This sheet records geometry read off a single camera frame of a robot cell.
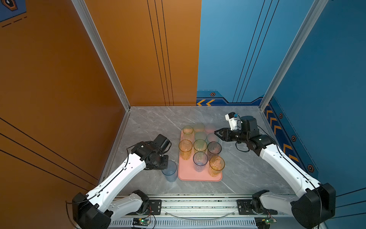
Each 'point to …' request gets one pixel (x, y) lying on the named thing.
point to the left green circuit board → (140, 222)
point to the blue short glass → (200, 159)
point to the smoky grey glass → (214, 149)
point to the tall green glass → (200, 145)
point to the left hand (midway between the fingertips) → (164, 162)
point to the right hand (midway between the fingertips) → (218, 132)
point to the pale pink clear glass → (210, 128)
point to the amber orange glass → (217, 164)
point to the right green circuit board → (269, 221)
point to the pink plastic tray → (187, 172)
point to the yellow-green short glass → (198, 127)
